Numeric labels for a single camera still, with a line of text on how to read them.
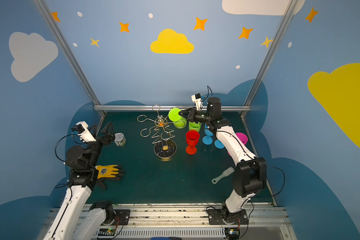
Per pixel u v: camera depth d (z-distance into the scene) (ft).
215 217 2.45
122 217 2.44
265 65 2.98
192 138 2.84
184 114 2.49
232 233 2.40
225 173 2.91
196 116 2.32
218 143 3.42
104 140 2.01
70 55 2.81
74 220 1.47
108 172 2.82
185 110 2.42
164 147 3.23
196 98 2.40
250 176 1.51
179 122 2.53
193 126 3.11
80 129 1.81
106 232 2.40
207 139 3.49
